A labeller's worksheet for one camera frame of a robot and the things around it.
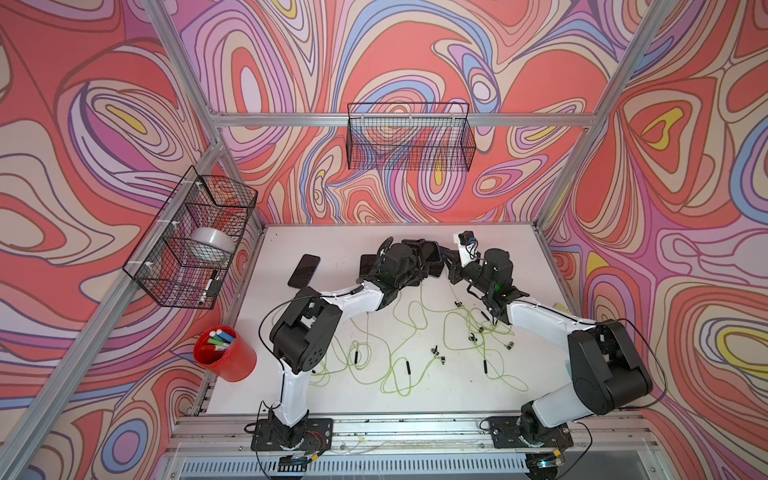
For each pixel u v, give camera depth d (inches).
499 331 35.7
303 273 41.6
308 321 21.9
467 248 28.6
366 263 42.5
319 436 28.3
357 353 34.2
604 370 17.3
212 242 28.4
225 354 28.9
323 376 33.0
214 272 29.5
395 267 28.1
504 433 28.9
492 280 27.0
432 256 36.5
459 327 36.5
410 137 37.9
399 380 32.4
